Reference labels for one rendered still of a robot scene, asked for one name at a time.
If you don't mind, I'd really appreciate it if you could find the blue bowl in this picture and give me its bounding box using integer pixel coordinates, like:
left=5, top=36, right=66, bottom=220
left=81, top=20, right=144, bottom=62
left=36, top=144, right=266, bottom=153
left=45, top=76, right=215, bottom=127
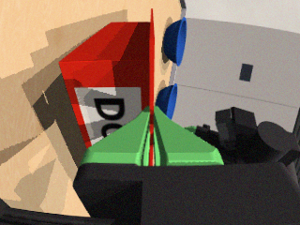
left=163, top=17, right=187, bottom=67
left=156, top=83, right=177, bottom=120

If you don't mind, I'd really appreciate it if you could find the red cardboard food box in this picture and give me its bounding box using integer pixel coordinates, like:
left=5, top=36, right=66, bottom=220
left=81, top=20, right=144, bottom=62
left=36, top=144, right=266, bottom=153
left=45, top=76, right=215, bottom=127
left=59, top=8, right=155, bottom=166

